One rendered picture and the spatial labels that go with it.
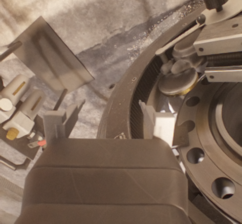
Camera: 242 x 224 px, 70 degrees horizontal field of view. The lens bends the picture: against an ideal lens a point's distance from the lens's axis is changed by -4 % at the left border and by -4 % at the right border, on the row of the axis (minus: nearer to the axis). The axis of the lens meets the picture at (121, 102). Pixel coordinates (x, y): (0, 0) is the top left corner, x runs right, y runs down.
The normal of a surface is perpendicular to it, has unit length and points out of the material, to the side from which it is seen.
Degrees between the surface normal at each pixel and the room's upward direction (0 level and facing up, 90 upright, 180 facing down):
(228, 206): 90
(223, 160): 90
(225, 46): 35
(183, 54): 50
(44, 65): 0
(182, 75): 90
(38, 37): 0
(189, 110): 90
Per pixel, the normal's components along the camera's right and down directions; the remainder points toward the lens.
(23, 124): 0.83, -0.36
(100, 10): -0.11, 0.65
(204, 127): -0.55, -0.67
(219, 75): -0.56, 0.74
